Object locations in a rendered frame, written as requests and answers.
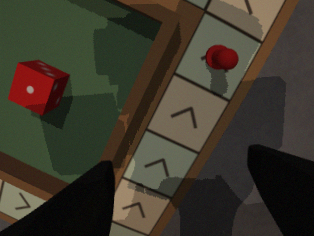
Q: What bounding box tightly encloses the square board game track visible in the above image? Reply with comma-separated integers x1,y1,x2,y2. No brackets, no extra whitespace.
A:
0,0,286,236

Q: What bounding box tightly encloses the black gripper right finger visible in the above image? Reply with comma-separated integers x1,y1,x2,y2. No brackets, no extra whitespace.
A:
247,145,314,236

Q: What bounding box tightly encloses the red die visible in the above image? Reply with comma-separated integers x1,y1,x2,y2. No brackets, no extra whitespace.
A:
8,59,69,115

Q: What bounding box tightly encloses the brown wooden board border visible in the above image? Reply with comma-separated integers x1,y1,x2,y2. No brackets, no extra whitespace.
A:
112,0,298,236

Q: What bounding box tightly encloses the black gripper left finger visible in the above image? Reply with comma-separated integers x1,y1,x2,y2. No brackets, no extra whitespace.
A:
0,161,116,236

